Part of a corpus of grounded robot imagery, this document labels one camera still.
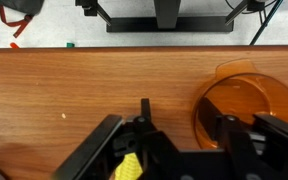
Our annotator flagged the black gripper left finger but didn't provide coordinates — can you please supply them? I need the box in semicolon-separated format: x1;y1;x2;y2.
132;98;158;141

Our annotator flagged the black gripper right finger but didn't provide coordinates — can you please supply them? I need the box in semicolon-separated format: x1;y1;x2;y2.
197;96;248;151

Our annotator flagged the orange transparent plastic pot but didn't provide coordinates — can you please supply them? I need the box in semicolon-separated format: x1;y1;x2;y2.
192;58;288;150

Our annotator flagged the black stand with base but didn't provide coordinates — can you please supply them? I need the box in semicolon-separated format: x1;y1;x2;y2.
106;0;235;34

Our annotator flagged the black tripod leg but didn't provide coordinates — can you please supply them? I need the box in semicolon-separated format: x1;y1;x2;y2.
224;0;267;27
75;0;112;27

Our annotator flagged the thin dark green pole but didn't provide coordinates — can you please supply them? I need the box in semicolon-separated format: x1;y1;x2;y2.
249;0;284;46

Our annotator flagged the dark bag with red strap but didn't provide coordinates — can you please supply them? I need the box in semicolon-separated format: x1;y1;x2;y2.
0;0;46;38

